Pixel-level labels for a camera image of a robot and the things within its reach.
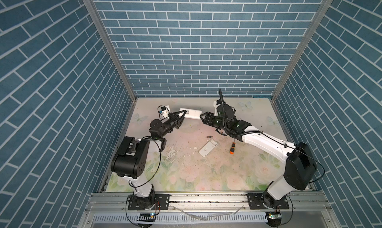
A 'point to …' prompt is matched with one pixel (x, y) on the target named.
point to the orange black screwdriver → (232, 149)
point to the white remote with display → (191, 113)
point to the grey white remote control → (207, 147)
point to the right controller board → (274, 218)
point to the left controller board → (145, 217)
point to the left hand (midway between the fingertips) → (187, 113)
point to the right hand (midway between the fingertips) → (200, 115)
